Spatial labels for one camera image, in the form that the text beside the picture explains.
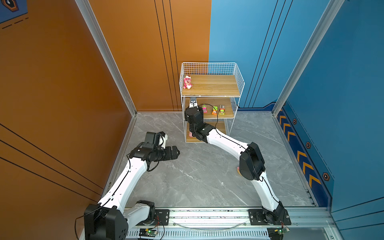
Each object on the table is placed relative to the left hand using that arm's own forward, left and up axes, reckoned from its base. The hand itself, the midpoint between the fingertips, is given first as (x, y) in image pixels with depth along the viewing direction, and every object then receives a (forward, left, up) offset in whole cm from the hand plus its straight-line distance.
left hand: (172, 151), depth 81 cm
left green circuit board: (-35, +9, -16) cm, 40 cm away
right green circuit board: (-34, -53, -13) cm, 65 cm away
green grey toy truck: (+19, -27, +13) cm, 36 cm away
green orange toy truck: (+20, -23, +12) cm, 32 cm away
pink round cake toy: (-17, -30, +16) cm, 38 cm away
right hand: (+24, -10, +12) cm, 29 cm away
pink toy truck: (+21, -18, +13) cm, 30 cm away
